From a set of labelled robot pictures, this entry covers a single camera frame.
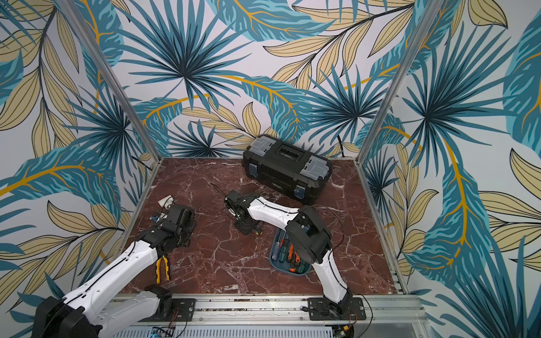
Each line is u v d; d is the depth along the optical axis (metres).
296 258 0.80
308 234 0.52
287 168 0.95
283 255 0.84
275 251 0.84
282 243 0.88
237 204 0.73
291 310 0.75
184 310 0.73
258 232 0.90
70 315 0.38
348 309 0.63
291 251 0.85
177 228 0.62
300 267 0.80
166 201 0.97
